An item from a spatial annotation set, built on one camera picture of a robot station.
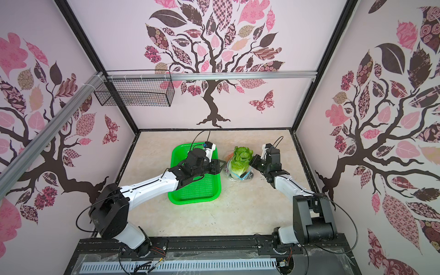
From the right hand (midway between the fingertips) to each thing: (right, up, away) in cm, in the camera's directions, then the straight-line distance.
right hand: (249, 155), depth 90 cm
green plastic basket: (-24, -19, +1) cm, 31 cm away
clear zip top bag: (-3, -10, -6) cm, 12 cm away
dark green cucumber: (-4, -10, -5) cm, 11 cm away
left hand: (-14, -4, -7) cm, 16 cm away
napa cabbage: (-6, -2, -10) cm, 12 cm away
